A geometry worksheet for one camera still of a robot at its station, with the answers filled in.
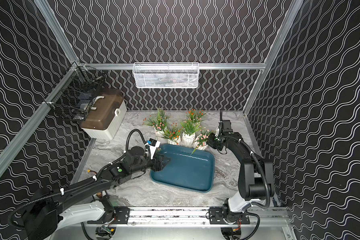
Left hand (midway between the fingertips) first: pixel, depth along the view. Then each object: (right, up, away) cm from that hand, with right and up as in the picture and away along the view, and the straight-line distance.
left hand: (167, 156), depth 75 cm
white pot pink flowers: (+18, +6, +7) cm, 20 cm away
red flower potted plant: (+2, +10, +15) cm, 18 cm away
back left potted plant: (-7, +18, +22) cm, 30 cm away
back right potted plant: (+15, +20, +20) cm, 31 cm away
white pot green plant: (+12, +14, +20) cm, 27 cm away
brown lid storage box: (-40, +22, +19) cm, 50 cm away
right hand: (+23, +6, +17) cm, 29 cm away
